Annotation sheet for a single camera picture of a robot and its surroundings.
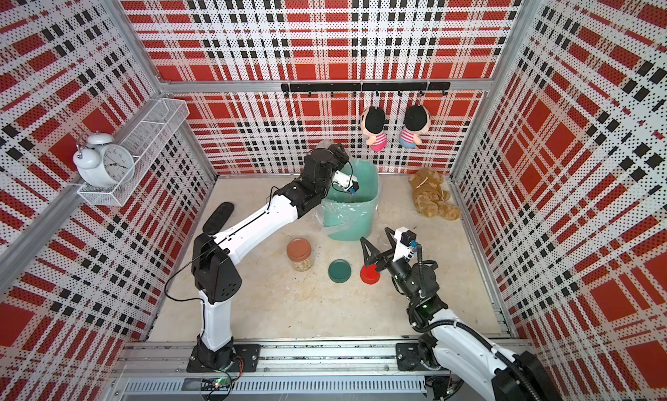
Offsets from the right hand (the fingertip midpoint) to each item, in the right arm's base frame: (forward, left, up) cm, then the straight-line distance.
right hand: (377, 233), depth 75 cm
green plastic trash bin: (+24, +2, 0) cm, 24 cm away
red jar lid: (-4, +2, -20) cm, 21 cm away
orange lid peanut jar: (+1, +25, -12) cm, 28 cm away
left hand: (+24, +14, +14) cm, 31 cm away
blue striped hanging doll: (+41, -17, +11) cm, 45 cm away
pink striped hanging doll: (+40, -1, +9) cm, 41 cm away
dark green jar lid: (-2, +12, -22) cm, 25 cm away
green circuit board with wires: (-35, +43, -20) cm, 59 cm away
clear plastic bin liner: (+8, +9, -4) cm, 13 cm away
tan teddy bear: (+24, -24, -15) cm, 38 cm away
